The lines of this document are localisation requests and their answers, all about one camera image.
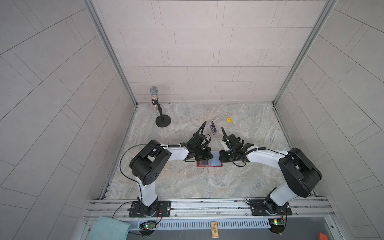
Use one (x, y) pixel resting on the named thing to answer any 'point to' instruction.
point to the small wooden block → (214, 229)
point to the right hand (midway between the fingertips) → (218, 159)
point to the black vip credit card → (204, 162)
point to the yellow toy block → (229, 120)
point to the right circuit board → (277, 225)
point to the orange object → (321, 236)
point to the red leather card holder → (214, 162)
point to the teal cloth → (108, 228)
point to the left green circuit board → (147, 228)
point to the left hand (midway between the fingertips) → (217, 155)
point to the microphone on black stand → (162, 120)
